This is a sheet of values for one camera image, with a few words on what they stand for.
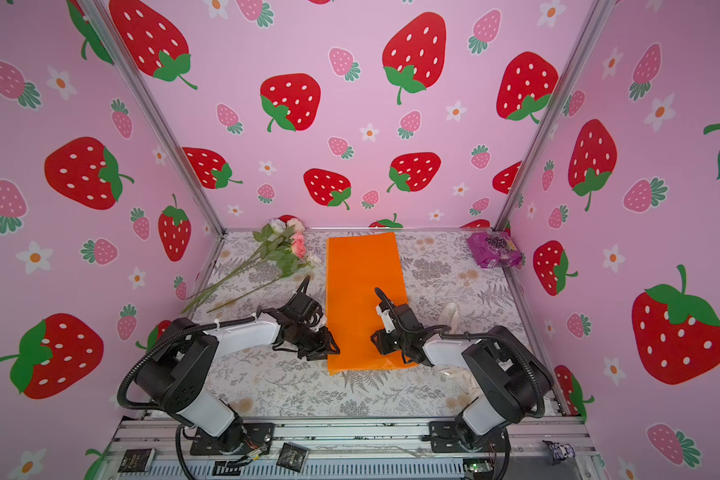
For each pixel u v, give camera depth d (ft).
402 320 2.35
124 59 2.45
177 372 1.49
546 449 2.39
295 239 3.75
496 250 3.52
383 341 2.66
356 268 3.68
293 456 2.30
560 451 2.30
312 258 3.52
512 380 1.48
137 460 2.29
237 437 2.24
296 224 3.85
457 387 2.69
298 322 2.38
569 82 2.61
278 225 3.89
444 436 2.40
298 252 3.64
